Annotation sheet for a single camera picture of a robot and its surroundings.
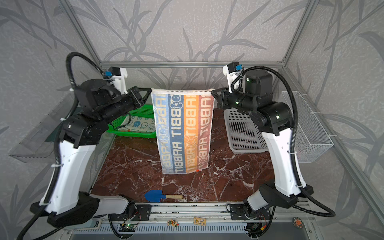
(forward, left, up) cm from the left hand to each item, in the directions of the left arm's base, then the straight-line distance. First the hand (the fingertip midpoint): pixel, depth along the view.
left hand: (153, 85), depth 54 cm
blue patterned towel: (+21, +29, -52) cm, 63 cm away
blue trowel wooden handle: (-26, +5, -52) cm, 59 cm away
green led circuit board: (-40, +17, -54) cm, 69 cm away
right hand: (+1, -22, -1) cm, 22 cm away
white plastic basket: (+14, -49, -54) cm, 74 cm away
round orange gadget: (-37, -65, -51) cm, 90 cm away
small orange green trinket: (-38, -5, -52) cm, 65 cm away
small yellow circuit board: (-37, -17, -51) cm, 65 cm away
